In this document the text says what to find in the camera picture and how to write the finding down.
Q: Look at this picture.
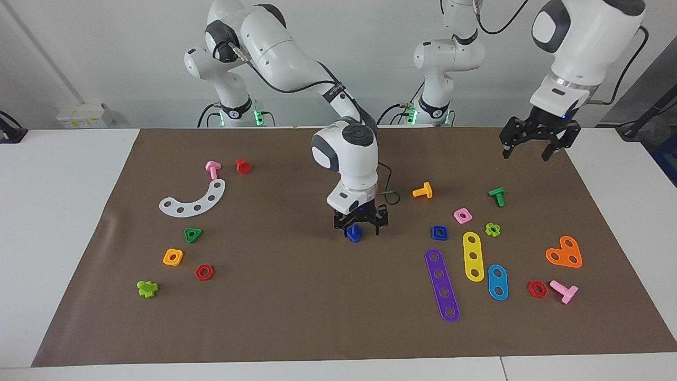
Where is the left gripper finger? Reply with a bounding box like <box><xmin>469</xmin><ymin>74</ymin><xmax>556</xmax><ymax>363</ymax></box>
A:
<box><xmin>542</xmin><ymin>121</ymin><xmax>582</xmax><ymax>162</ymax></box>
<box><xmin>499</xmin><ymin>117</ymin><xmax>541</xmax><ymax>160</ymax></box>

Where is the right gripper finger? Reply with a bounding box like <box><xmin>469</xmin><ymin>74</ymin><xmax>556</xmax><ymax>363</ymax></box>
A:
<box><xmin>364</xmin><ymin>205</ymin><xmax>390</xmax><ymax>237</ymax></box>
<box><xmin>333</xmin><ymin>212</ymin><xmax>356</xmax><ymax>237</ymax></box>

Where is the black pole stand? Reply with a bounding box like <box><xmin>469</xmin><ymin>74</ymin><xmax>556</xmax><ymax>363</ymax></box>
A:
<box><xmin>616</xmin><ymin>95</ymin><xmax>677</xmax><ymax>141</ymax></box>

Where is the brown paper mat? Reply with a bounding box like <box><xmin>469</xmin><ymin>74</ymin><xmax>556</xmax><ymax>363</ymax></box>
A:
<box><xmin>31</xmin><ymin>126</ymin><xmax>677</xmax><ymax>367</ymax></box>

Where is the purple four-hole strip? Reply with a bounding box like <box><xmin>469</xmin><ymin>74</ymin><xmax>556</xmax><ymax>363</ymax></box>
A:
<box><xmin>425</xmin><ymin>248</ymin><xmax>461</xmax><ymax>323</ymax></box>

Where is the yellow three-hole strip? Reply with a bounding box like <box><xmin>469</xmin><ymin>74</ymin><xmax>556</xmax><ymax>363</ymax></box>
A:
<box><xmin>462</xmin><ymin>231</ymin><xmax>485</xmax><ymax>283</ymax></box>

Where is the blue crate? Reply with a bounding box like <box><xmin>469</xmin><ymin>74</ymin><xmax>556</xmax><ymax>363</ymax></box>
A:
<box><xmin>652</xmin><ymin>135</ymin><xmax>677</xmax><ymax>187</ymax></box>

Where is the orange heart-shaped perforated plate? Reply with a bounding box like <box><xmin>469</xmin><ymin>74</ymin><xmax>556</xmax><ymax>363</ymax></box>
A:
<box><xmin>545</xmin><ymin>235</ymin><xmax>583</xmax><ymax>269</ymax></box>

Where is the blue two-hole strip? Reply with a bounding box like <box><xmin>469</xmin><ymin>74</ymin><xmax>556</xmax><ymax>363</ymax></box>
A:
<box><xmin>487</xmin><ymin>264</ymin><xmax>509</xmax><ymax>302</ymax></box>

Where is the white curved perforated strip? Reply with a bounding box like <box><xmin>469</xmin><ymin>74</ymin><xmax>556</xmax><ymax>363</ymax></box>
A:
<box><xmin>159</xmin><ymin>179</ymin><xmax>226</xmax><ymax>218</ymax></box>

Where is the black table clamp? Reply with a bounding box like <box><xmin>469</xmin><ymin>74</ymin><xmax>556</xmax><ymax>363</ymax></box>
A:
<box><xmin>0</xmin><ymin>110</ymin><xmax>29</xmax><ymax>144</ymax></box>

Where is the black arm base cable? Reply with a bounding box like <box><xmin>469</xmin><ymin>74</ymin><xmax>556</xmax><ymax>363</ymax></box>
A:
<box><xmin>377</xmin><ymin>102</ymin><xmax>410</xmax><ymax>126</ymax></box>
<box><xmin>197</xmin><ymin>102</ymin><xmax>220</xmax><ymax>128</ymax></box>

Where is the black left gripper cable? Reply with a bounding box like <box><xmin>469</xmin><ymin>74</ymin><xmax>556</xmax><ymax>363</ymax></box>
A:
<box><xmin>476</xmin><ymin>0</ymin><xmax>649</xmax><ymax>104</ymax></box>

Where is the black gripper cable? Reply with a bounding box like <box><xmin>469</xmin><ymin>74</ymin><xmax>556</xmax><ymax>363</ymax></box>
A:
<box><xmin>227</xmin><ymin>45</ymin><xmax>400</xmax><ymax>207</ymax></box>
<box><xmin>476</xmin><ymin>0</ymin><xmax>649</xmax><ymax>104</ymax></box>

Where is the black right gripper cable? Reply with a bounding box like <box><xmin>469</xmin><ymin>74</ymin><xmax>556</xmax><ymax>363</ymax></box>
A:
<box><xmin>227</xmin><ymin>45</ymin><xmax>400</xmax><ymax>207</ymax></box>

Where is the white wall socket box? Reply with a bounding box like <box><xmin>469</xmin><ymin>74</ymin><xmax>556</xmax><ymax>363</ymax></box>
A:
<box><xmin>56</xmin><ymin>103</ymin><xmax>115</xmax><ymax>130</ymax></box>

